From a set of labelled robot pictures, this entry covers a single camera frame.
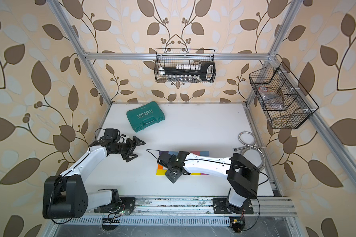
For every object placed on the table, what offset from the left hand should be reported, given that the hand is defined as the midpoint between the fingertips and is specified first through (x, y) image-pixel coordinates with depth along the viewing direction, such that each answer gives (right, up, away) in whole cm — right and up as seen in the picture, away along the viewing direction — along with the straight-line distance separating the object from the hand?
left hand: (139, 146), depth 83 cm
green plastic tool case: (-3, +18, +24) cm, 30 cm away
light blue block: (+21, +1, -21) cm, 30 cm away
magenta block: (+36, -16, +2) cm, 40 cm away
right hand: (+21, -13, -2) cm, 25 cm away
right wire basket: (+76, +24, -11) cm, 80 cm away
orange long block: (+11, -13, +3) cm, 17 cm away
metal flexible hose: (+67, -2, +8) cm, 68 cm away
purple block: (+14, -1, -10) cm, 17 cm away
